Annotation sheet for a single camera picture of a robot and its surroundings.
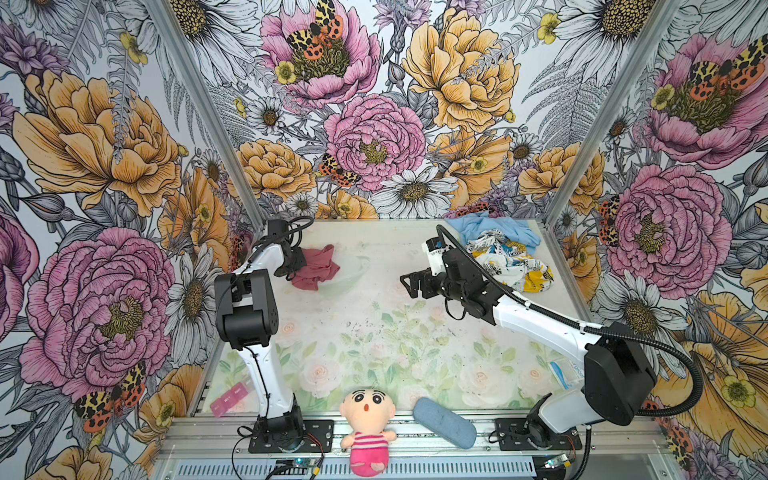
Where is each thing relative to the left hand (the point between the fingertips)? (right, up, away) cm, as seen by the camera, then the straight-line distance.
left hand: (295, 271), depth 101 cm
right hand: (+38, -2, -17) cm, 42 cm away
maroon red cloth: (+8, +1, 0) cm, 8 cm away
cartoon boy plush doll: (+27, -30, -31) cm, 51 cm away
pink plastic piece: (-9, -31, -21) cm, 39 cm away
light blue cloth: (+59, +15, +13) cm, 63 cm away
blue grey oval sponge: (+45, -35, -26) cm, 63 cm away
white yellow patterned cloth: (+70, +4, -2) cm, 71 cm away
